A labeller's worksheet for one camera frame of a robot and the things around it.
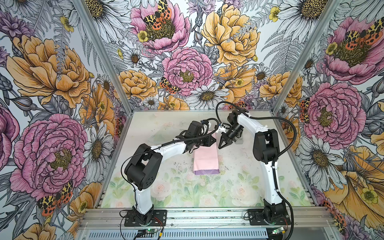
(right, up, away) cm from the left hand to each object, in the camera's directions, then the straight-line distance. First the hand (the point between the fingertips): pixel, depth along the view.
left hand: (214, 143), depth 89 cm
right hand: (+5, -4, +1) cm, 6 cm away
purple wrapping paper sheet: (-6, -8, -3) cm, 10 cm away
